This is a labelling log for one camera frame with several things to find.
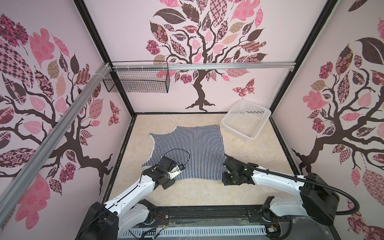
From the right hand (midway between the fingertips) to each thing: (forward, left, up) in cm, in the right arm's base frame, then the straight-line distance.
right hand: (223, 179), depth 85 cm
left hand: (+1, +33, +1) cm, 33 cm away
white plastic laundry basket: (+47, -23, -1) cm, 52 cm away
